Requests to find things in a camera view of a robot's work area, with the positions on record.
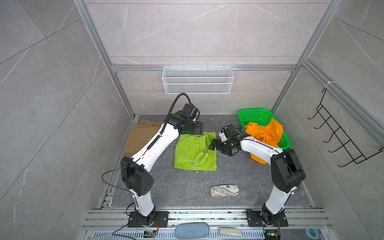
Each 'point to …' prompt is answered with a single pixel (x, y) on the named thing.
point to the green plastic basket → (262, 117)
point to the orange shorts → (270, 133)
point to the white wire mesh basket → (198, 80)
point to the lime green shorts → (192, 151)
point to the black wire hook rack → (340, 134)
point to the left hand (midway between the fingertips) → (197, 126)
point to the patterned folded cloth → (222, 190)
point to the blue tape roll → (312, 232)
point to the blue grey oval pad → (192, 230)
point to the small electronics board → (150, 234)
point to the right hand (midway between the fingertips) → (214, 148)
